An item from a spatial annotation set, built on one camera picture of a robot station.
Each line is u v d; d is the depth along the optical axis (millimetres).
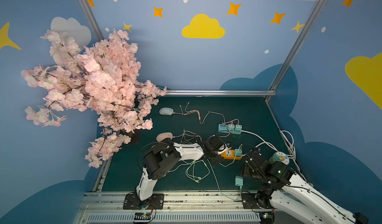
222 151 764
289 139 1011
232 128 967
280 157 819
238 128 962
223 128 1013
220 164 862
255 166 583
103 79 447
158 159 497
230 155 882
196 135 988
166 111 1109
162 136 965
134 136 984
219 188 785
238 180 799
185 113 1113
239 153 814
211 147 716
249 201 742
